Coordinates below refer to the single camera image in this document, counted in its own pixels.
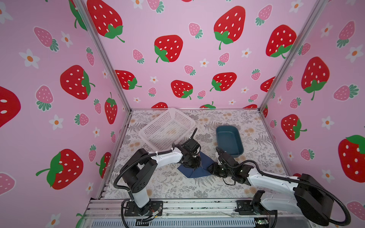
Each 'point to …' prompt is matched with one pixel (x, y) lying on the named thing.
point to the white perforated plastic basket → (168, 129)
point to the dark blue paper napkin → (194, 172)
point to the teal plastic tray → (228, 138)
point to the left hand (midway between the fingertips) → (200, 166)
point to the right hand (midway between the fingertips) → (205, 169)
